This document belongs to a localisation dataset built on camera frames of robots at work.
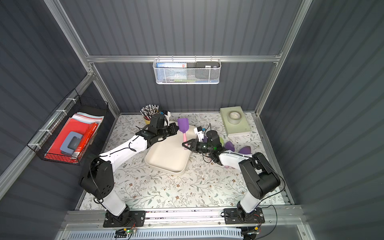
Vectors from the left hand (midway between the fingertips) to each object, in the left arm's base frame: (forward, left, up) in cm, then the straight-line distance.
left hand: (181, 127), depth 86 cm
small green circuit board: (-48, +23, -19) cm, 56 cm away
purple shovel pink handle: (-3, -42, -20) cm, 47 cm away
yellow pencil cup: (+10, +23, -6) cm, 26 cm away
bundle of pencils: (+16, +22, -1) cm, 28 cm away
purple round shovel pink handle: (+3, -1, -3) cm, 4 cm away
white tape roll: (+22, -38, -15) cm, 46 cm away
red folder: (-5, +54, +9) cm, 55 cm away
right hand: (-11, -1, -4) cm, 12 cm away
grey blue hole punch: (-17, +48, +10) cm, 52 cm away
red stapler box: (-15, +43, +9) cm, 46 cm away
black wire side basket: (-20, +55, +15) cm, 61 cm away
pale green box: (+14, -43, -17) cm, 48 cm away
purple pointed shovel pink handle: (0, -31, -19) cm, 36 cm away
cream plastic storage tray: (-6, +9, -22) cm, 24 cm away
